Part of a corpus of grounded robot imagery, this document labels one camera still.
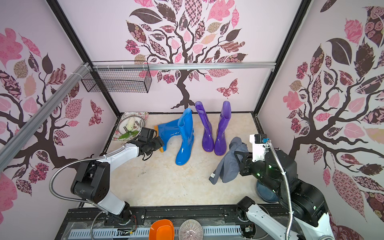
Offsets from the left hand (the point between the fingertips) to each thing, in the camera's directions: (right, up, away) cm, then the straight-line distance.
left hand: (160, 146), depth 93 cm
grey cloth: (+35, -3, -39) cm, 53 cm away
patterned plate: (-21, +15, +20) cm, 33 cm away
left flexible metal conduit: (-44, -8, -24) cm, 51 cm away
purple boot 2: (+40, +1, +4) cm, 40 cm away
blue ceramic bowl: (+62, -24, -14) cm, 67 cm away
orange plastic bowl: (+7, -36, -24) cm, 44 cm away
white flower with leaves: (-25, +9, +13) cm, 30 cm away
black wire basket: (-18, +45, +1) cm, 49 cm away
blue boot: (+18, +10, -10) cm, 22 cm away
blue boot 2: (+1, +9, +7) cm, 12 cm away
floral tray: (-35, +7, +13) cm, 38 cm away
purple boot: (+31, +1, +5) cm, 32 cm away
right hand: (+39, +3, -37) cm, 54 cm away
